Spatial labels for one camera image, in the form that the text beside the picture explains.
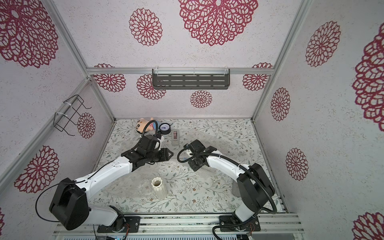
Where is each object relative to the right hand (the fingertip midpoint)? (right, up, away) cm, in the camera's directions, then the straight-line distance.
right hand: (194, 161), depth 88 cm
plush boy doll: (-37, +24, +18) cm, 48 cm away
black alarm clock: (-21, +20, +21) cm, 36 cm away
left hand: (-13, +4, -5) cm, 14 cm away
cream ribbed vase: (-17, -11, -17) cm, 26 cm away
